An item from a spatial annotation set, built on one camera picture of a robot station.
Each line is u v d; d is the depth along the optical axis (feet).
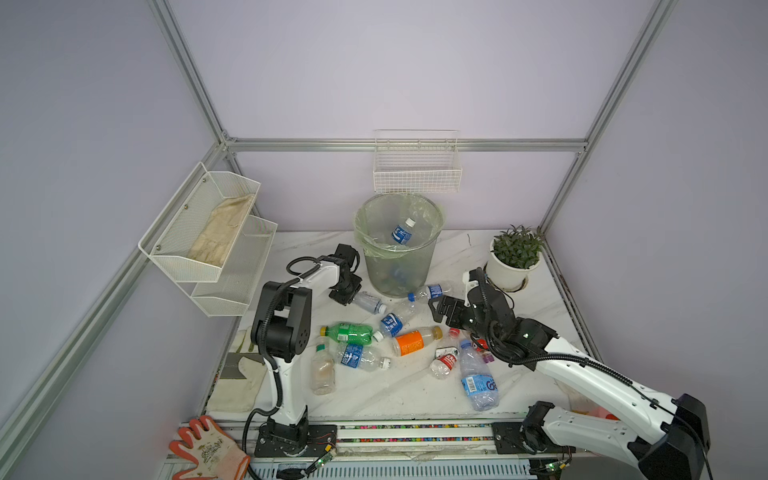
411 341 2.80
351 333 2.91
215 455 2.31
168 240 2.21
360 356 2.70
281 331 1.76
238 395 2.64
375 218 3.07
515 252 3.05
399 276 3.29
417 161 3.12
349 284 2.82
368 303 3.11
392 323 2.89
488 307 1.76
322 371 2.77
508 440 2.38
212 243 2.51
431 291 3.16
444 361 2.66
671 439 1.26
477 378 2.61
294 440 2.15
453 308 2.17
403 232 3.22
